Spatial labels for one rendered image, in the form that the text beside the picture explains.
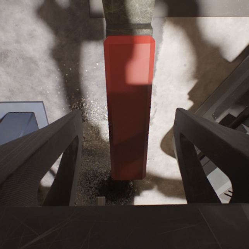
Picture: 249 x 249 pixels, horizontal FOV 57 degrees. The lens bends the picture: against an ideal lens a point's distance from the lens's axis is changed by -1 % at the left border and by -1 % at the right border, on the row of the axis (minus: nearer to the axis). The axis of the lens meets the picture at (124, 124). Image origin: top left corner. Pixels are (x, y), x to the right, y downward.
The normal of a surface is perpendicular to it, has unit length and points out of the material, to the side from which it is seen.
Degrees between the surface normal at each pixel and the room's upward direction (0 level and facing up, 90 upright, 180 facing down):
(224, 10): 0
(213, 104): 90
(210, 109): 90
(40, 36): 0
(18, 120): 90
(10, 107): 0
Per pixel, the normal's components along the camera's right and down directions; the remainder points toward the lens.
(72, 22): 0.02, 0.59
